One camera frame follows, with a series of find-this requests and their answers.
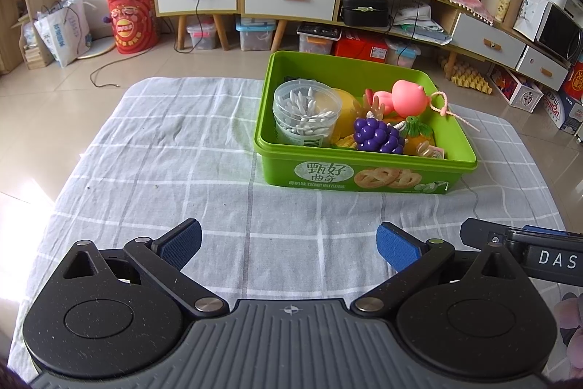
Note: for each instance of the toy fruit with green leaves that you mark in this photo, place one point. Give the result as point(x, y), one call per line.
point(416, 134)

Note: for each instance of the white and red printed box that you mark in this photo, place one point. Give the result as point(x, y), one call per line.
point(517, 90)

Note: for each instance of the clear cotton swab jar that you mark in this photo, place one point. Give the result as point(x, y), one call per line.
point(305, 111)

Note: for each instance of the red flat box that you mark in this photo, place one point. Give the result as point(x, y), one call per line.
point(360, 47)

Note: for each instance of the purple toy grape bunch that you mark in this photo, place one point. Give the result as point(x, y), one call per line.
point(375, 136)

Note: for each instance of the clear storage box pastel contents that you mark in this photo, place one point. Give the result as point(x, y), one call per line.
point(403, 54)

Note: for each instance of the red printed bucket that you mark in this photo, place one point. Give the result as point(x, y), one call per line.
point(132, 20)

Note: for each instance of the green plastic cookie box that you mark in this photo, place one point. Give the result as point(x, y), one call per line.
point(296, 177)

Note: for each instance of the yellow toy corn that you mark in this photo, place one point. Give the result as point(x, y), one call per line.
point(346, 141)

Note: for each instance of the small clear storage box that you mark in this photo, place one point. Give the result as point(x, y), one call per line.
point(202, 37)

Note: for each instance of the grey curved cabinet drawer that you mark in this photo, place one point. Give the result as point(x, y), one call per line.
point(489, 38)

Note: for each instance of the beige starfish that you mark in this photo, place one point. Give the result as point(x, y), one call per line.
point(374, 108)

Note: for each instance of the red carton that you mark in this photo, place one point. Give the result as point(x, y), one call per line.
point(573, 81)

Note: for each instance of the pink squeeze toy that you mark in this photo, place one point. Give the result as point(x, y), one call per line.
point(414, 97)

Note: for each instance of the white shopping bag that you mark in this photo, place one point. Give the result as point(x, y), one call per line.
point(61, 33)

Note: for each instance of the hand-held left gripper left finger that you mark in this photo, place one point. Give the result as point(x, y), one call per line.
point(182, 245)

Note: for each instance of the clear storage box blue lid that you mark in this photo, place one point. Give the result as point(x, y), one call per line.
point(256, 34)

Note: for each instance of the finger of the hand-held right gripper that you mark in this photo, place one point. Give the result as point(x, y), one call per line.
point(478, 232)
point(553, 232)

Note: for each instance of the white printed carton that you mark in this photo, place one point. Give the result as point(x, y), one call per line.
point(560, 113)

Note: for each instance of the grey checked blanket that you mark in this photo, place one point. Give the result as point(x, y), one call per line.
point(159, 188)

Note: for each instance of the white microwave oven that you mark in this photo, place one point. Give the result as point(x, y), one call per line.
point(553, 31)

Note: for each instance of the yellow egg cartons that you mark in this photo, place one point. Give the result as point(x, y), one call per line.
point(467, 74)

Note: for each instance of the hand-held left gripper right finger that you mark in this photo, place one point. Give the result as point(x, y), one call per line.
point(398, 247)

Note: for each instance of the clear storage box dark lid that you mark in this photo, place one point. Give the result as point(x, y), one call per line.
point(319, 38)

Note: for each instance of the black carry case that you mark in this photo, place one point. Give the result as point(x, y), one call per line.
point(364, 8)

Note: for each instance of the floral patterned clothing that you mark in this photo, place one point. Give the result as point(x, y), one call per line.
point(571, 316)

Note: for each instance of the pink toy with red frill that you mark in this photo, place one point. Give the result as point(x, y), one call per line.
point(378, 97)

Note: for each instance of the small grey cabinet drawer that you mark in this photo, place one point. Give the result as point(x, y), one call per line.
point(542, 67)

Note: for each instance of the pile of papers and bags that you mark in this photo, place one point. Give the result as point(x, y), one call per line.
point(421, 24)

